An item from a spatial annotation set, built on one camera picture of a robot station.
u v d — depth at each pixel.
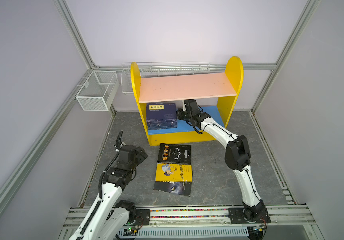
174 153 0.94
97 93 0.99
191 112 0.75
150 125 0.89
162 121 0.89
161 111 0.92
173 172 0.85
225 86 0.77
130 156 0.59
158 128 0.91
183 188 0.82
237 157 0.58
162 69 0.94
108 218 0.57
